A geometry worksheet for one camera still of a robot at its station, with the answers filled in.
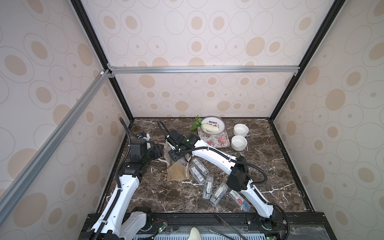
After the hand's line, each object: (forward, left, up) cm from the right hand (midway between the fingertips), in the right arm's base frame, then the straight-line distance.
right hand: (180, 151), depth 88 cm
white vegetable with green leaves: (+26, -18, -7) cm, 32 cm away
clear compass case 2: (-4, -12, -10) cm, 16 cm away
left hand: (-3, +7, +10) cm, 13 cm away
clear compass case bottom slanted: (-20, -23, -10) cm, 32 cm away
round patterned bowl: (+36, -22, -9) cm, 43 cm away
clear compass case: (-10, -3, +5) cm, 11 cm away
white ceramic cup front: (+15, -38, -10) cm, 42 cm away
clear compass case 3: (-8, -9, -10) cm, 16 cm away
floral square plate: (+17, -22, -11) cm, 30 cm away
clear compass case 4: (-17, -17, -10) cm, 26 cm away
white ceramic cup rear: (+28, -41, -10) cm, 51 cm away
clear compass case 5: (-22, -34, -11) cm, 42 cm away
